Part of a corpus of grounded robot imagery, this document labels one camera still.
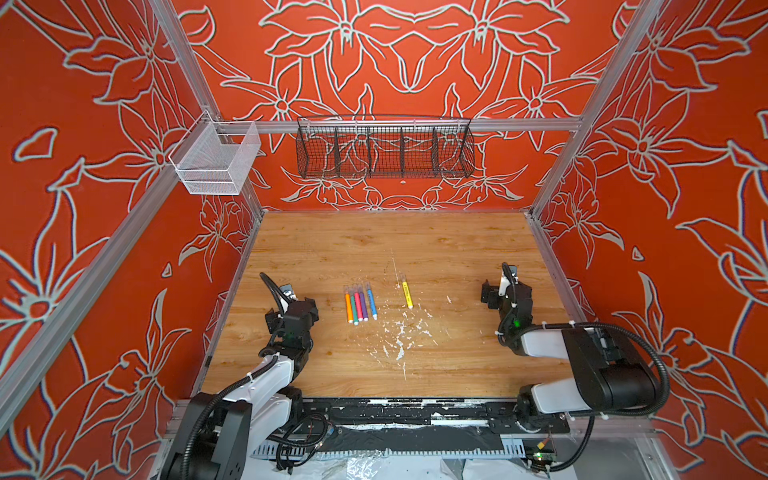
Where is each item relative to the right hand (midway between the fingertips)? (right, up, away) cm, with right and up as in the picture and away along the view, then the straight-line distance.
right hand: (500, 278), depth 91 cm
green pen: (-46, -10, +1) cm, 47 cm away
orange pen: (-48, -10, +1) cm, 49 cm away
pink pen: (-45, -7, +3) cm, 46 cm away
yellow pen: (-29, -7, +3) cm, 30 cm away
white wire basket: (-91, +39, +2) cm, 99 cm away
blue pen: (-40, -8, +3) cm, 41 cm away
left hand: (-65, -7, -5) cm, 66 cm away
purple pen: (-43, -8, +2) cm, 44 cm away
